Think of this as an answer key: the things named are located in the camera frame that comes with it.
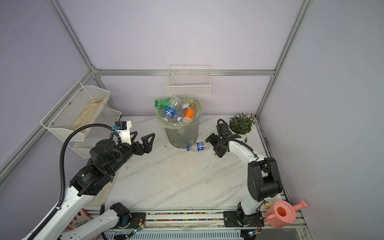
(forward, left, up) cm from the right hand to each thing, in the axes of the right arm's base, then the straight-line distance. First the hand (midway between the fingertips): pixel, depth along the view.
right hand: (208, 144), depth 90 cm
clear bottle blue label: (+7, +21, +18) cm, 29 cm away
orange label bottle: (+9, +12, +16) cm, 22 cm away
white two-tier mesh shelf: (+11, +72, +22) cm, 76 cm away
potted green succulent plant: (+11, -21, +6) cm, 25 cm away
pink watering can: (-38, -31, 0) cm, 49 cm away
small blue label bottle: (+11, +21, +21) cm, 32 cm away
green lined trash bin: (+2, +17, +6) cm, 18 cm away
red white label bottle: (+22, +15, +13) cm, 29 cm away
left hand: (-13, +29, +26) cm, 41 cm away
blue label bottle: (+2, +5, -5) cm, 7 cm away
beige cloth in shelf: (+5, +67, +20) cm, 70 cm away
